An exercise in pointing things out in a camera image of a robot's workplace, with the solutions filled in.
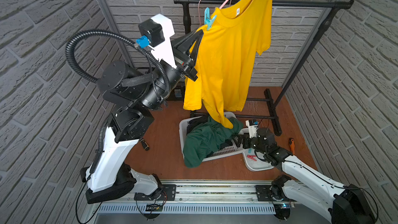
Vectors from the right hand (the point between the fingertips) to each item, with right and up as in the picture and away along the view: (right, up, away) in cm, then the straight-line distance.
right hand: (239, 135), depth 83 cm
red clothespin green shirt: (+7, -13, +2) cm, 15 cm away
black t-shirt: (-21, +8, +5) cm, 23 cm away
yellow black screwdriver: (-54, -7, +4) cm, 55 cm away
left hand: (-20, +35, -51) cm, 65 cm away
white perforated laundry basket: (-32, +4, +6) cm, 33 cm away
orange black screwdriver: (+32, -5, +6) cm, 33 cm away
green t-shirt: (-18, 0, -8) cm, 20 cm away
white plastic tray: (+7, -16, 0) cm, 17 cm away
